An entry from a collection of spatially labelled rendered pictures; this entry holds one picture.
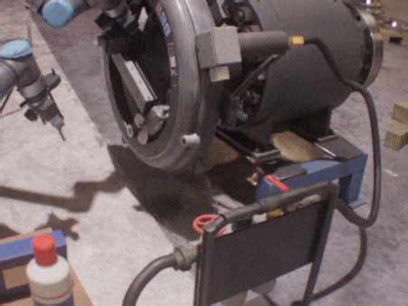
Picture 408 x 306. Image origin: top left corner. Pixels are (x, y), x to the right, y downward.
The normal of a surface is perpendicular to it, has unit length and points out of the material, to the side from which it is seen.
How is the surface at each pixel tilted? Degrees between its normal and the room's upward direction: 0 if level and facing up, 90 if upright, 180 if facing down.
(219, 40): 67
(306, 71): 87
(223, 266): 90
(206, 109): 96
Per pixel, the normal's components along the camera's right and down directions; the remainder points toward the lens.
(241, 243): 0.52, 0.40
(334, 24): 0.44, -0.22
